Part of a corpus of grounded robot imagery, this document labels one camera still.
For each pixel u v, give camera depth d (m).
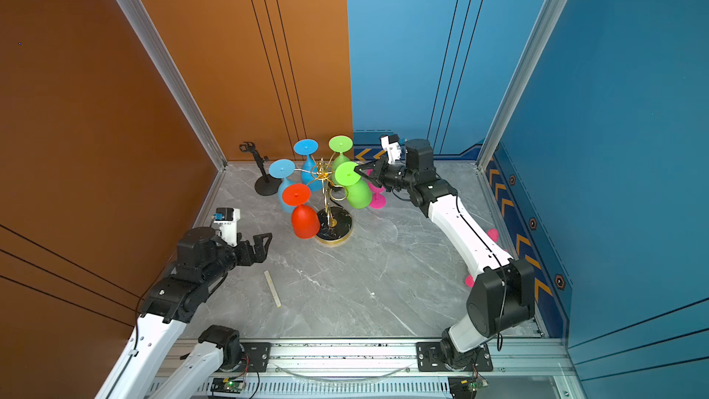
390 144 0.71
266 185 1.12
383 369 0.72
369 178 0.70
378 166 0.67
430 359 0.72
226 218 0.62
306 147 0.84
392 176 0.69
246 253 0.63
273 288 0.85
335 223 0.99
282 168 0.79
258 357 0.74
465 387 0.70
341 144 0.85
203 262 0.53
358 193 0.81
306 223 0.78
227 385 0.71
